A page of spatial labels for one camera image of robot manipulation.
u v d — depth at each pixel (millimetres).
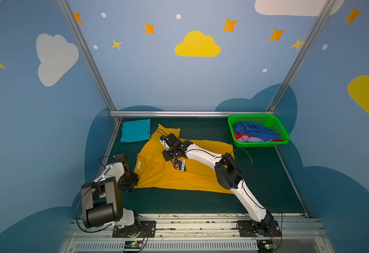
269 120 1143
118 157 758
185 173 934
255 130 1038
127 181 753
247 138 1013
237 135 1017
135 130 1139
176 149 765
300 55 861
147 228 753
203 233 735
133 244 707
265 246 714
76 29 751
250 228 749
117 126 1217
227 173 606
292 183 949
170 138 785
